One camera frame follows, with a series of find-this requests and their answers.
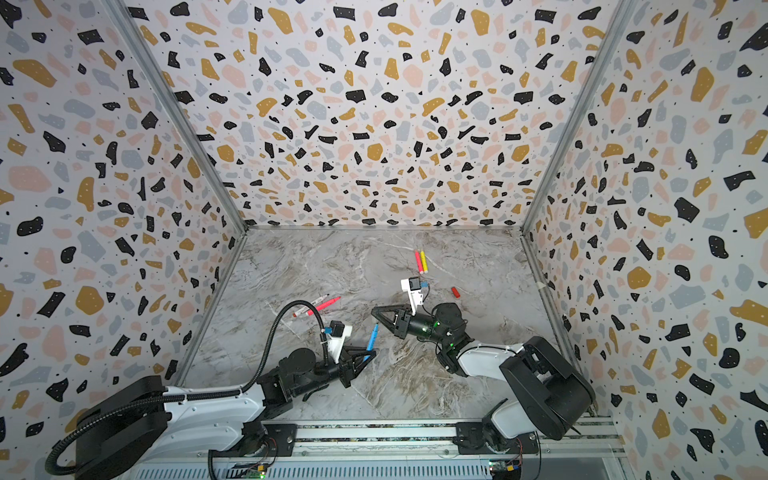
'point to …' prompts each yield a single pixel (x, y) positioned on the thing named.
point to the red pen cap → (455, 292)
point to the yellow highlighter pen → (424, 261)
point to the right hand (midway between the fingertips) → (370, 312)
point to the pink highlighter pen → (419, 263)
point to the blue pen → (373, 338)
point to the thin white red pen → (310, 306)
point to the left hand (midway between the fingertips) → (375, 352)
